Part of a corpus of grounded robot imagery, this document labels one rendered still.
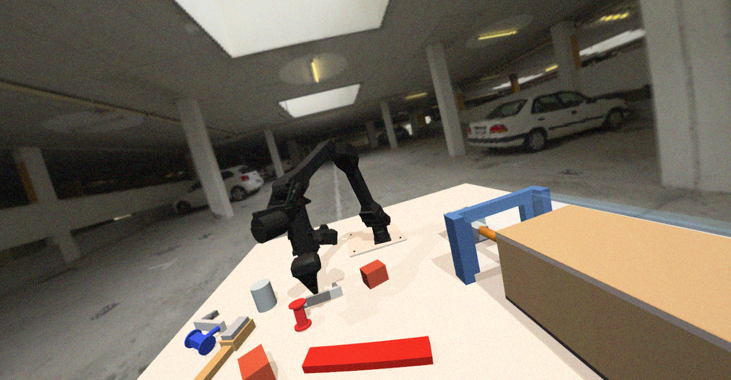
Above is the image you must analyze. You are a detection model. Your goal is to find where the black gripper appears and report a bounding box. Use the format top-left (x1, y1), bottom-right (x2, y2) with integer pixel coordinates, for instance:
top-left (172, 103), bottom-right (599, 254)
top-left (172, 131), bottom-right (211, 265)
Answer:
top-left (287, 223), bottom-right (321, 295)

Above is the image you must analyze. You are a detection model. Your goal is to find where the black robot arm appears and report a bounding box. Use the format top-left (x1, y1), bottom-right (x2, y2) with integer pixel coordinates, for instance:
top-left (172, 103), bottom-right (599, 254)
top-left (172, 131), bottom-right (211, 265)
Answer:
top-left (250, 141), bottom-right (392, 250)

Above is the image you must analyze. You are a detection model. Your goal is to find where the grey cylinder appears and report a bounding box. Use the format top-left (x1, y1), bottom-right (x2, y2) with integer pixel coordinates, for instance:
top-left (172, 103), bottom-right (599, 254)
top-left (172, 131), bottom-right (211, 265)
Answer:
top-left (250, 278), bottom-right (277, 313)

